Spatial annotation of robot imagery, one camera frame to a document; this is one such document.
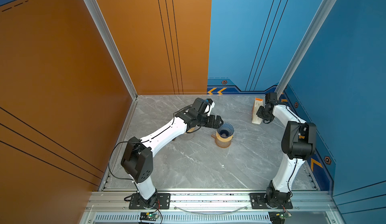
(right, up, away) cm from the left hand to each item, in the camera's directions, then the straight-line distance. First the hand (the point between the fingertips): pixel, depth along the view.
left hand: (217, 120), depth 82 cm
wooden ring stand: (+4, -11, +3) cm, 12 cm away
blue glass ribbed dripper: (+6, -6, +6) cm, 10 cm away
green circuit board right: (+27, -45, -12) cm, 54 cm away
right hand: (+31, +2, +18) cm, 36 cm away
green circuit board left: (-34, -45, -11) cm, 58 cm away
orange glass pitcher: (+5, -15, +12) cm, 20 cm away
